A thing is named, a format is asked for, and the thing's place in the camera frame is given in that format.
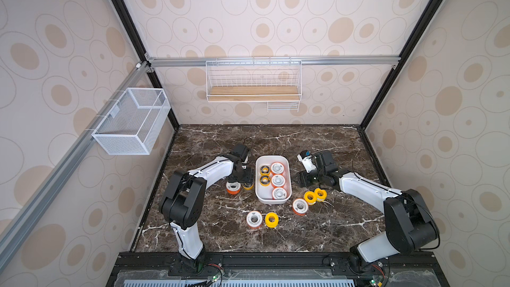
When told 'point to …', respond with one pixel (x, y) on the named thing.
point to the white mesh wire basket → (131, 125)
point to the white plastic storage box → (263, 194)
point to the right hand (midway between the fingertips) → (296, 178)
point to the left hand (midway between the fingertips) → (251, 177)
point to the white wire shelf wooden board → (277, 82)
